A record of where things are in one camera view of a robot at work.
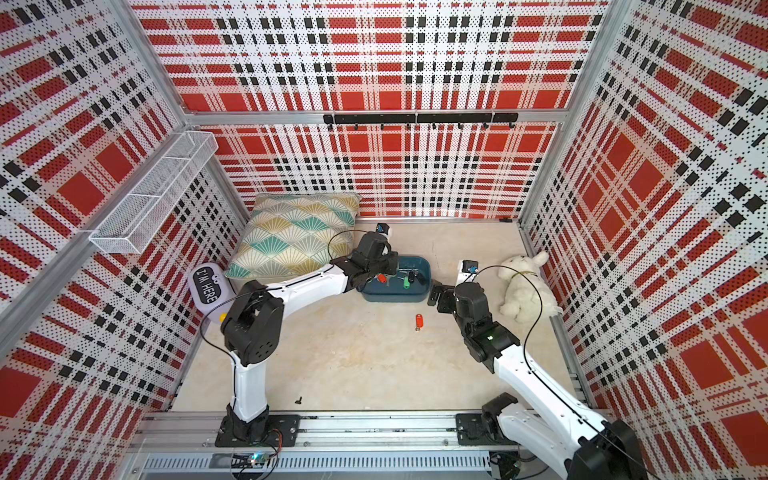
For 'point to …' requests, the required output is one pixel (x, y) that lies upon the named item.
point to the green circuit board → (249, 460)
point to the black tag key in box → (421, 279)
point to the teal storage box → (411, 283)
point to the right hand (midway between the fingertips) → (451, 282)
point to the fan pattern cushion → (293, 234)
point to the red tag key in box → (382, 278)
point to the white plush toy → (528, 295)
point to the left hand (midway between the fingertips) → (399, 255)
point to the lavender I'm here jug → (211, 289)
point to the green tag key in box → (406, 284)
